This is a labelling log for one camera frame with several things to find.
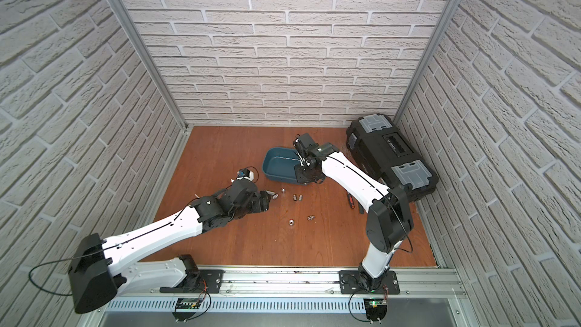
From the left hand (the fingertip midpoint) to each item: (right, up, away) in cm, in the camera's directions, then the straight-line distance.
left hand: (266, 195), depth 79 cm
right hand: (+15, +6, +6) cm, 17 cm away
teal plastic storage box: (+2, +9, +27) cm, 28 cm away
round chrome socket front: (+9, -12, +6) cm, 16 cm away
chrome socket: (+5, -1, +16) cm, 16 cm away
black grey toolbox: (+44, +19, +12) cm, 49 cm away
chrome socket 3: (+12, -4, +14) cm, 19 cm away
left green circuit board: (-26, -34, -7) cm, 43 cm away
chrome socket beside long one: (+1, -3, +13) cm, 13 cm away
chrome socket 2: (+10, -4, +14) cm, 17 cm away
